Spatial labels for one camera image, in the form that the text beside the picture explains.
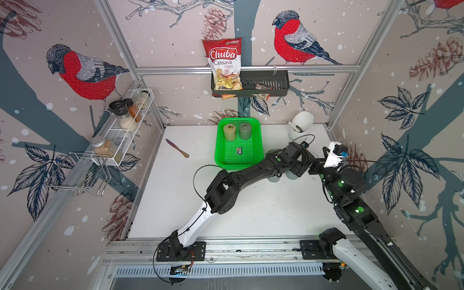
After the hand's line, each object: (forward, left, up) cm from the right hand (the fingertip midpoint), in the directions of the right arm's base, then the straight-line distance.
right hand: (312, 146), depth 69 cm
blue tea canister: (+3, +10, -33) cm, 35 cm away
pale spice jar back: (+24, +76, +3) cm, 80 cm away
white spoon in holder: (+32, -5, -23) cm, 40 cm away
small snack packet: (+32, +16, 0) cm, 36 cm away
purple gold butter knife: (+27, +74, -33) cm, 85 cm away
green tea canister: (+32, +26, -26) cm, 49 cm away
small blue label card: (+21, +30, -31) cm, 48 cm away
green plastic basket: (+29, +30, -34) cm, 54 cm away
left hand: (+7, -2, -18) cm, 20 cm away
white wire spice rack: (-17, +79, +5) cm, 81 cm away
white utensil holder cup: (+35, -9, -19) cm, 41 cm away
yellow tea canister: (+30, +36, -25) cm, 53 cm away
